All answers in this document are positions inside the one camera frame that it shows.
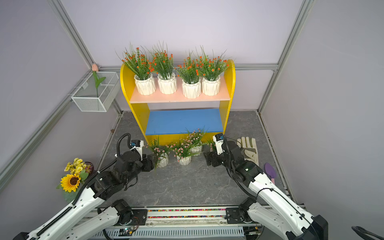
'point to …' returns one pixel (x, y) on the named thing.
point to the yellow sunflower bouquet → (76, 173)
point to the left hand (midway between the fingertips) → (152, 156)
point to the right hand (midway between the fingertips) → (211, 150)
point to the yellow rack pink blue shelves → (167, 117)
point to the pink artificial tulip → (97, 81)
